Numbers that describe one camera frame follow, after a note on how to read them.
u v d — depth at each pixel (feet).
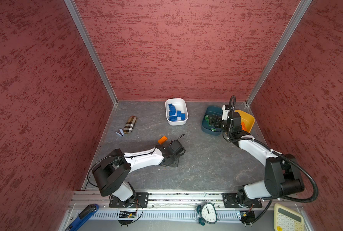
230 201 2.41
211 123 2.68
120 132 3.28
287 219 2.20
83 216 2.18
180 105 3.86
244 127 3.39
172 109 3.73
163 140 3.13
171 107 3.75
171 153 2.20
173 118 3.56
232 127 2.24
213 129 3.31
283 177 1.43
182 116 3.57
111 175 1.43
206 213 2.20
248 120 3.49
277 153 1.55
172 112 3.61
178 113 3.61
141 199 2.43
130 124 3.37
